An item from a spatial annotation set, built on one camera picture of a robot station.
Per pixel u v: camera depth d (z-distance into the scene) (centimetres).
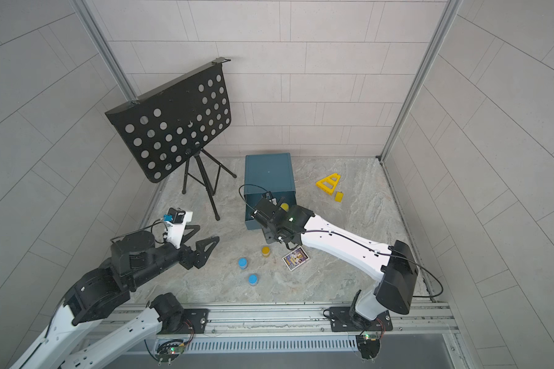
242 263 81
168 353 65
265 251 84
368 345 67
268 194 65
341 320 71
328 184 106
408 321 72
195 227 63
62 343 39
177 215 50
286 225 50
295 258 83
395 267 40
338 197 102
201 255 53
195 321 71
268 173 85
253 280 78
